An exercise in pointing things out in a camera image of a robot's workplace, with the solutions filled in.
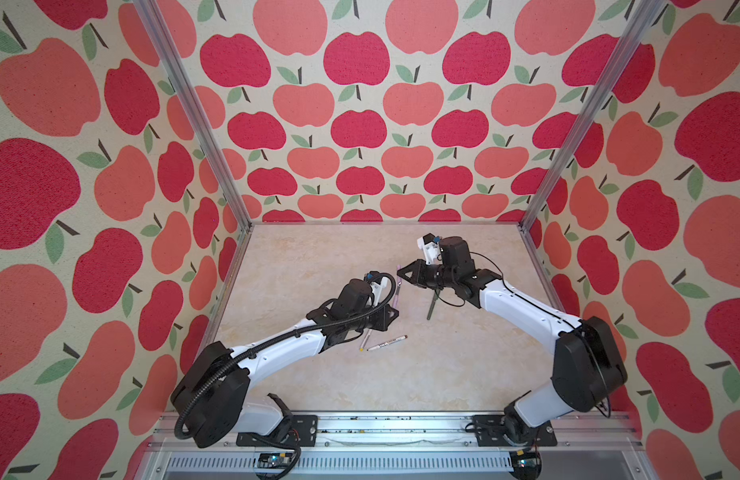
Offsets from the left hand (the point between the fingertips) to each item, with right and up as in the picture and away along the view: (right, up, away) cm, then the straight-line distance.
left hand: (403, 316), depth 80 cm
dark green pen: (+12, 0, +19) cm, 22 cm away
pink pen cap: (-1, +10, +3) cm, 10 cm away
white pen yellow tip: (-11, -11, +9) cm, 18 cm away
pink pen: (-3, +8, -17) cm, 19 cm away
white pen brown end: (-3, -10, +9) cm, 14 cm away
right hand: (+1, +12, +4) cm, 13 cm away
